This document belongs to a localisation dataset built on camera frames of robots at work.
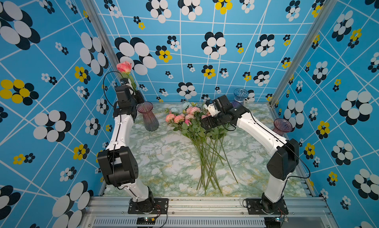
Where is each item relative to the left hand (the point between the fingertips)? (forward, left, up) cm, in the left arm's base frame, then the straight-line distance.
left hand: (139, 90), depth 84 cm
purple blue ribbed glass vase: (+12, -64, -14) cm, 67 cm away
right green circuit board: (-59, -70, -31) cm, 97 cm away
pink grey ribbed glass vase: (-6, -3, -22) cm, 23 cm away
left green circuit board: (-59, -8, -34) cm, 68 cm away
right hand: (-13, -41, -12) cm, 44 cm away
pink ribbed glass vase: (-15, -83, -14) cm, 85 cm away
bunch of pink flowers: (-3, -27, -23) cm, 36 cm away
